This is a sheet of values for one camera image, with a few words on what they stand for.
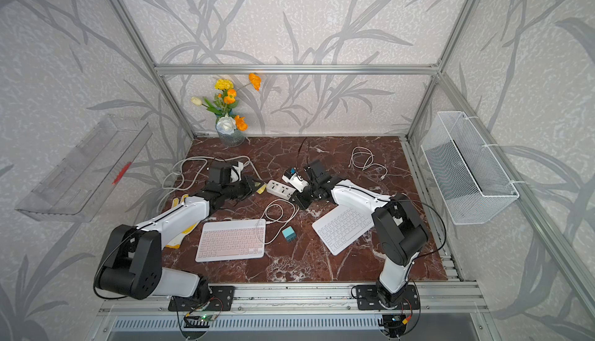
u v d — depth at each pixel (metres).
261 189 0.86
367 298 0.73
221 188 0.70
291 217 0.92
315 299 0.75
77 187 0.65
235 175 0.74
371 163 1.08
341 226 0.89
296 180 0.79
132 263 0.43
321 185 0.69
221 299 0.72
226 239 0.87
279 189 0.97
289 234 0.86
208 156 1.12
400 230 0.47
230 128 0.90
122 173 0.68
